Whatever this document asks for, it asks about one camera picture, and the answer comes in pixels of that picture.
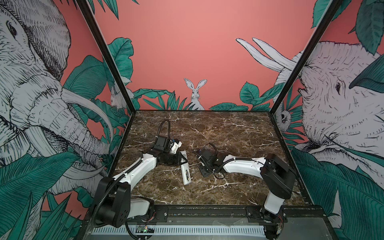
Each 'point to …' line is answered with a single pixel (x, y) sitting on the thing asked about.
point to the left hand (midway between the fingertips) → (186, 159)
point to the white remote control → (185, 169)
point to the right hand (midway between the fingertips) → (200, 168)
